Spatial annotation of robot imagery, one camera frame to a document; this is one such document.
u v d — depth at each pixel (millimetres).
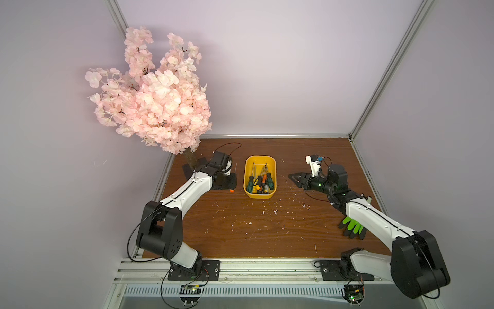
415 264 397
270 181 968
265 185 946
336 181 637
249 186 944
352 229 811
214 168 651
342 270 660
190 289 715
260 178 973
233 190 858
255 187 924
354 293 696
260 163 1066
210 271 731
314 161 741
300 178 742
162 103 568
